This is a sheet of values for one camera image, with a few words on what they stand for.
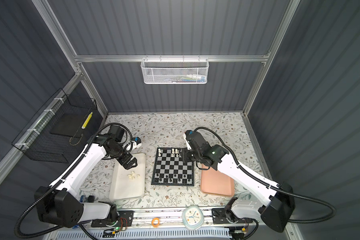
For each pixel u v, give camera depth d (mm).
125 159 693
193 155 623
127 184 847
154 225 710
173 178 846
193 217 717
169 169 888
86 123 780
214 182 867
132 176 867
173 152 948
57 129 746
